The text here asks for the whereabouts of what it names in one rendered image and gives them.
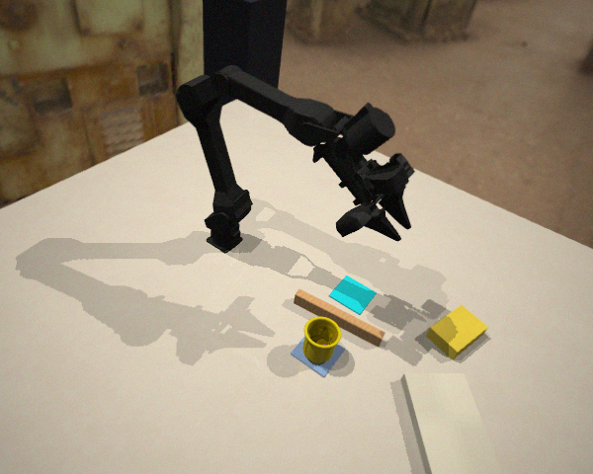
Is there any yellow cup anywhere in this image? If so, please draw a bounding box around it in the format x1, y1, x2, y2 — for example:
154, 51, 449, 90
302, 317, 341, 363

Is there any tan wooden flat bar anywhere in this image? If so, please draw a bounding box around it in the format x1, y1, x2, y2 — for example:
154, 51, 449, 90
294, 289, 384, 347

